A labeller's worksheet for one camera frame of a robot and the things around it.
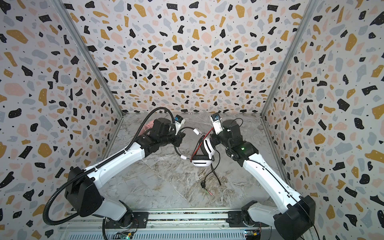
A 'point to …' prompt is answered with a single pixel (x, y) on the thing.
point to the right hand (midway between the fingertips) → (212, 124)
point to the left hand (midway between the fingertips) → (185, 131)
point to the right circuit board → (252, 235)
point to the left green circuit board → (125, 235)
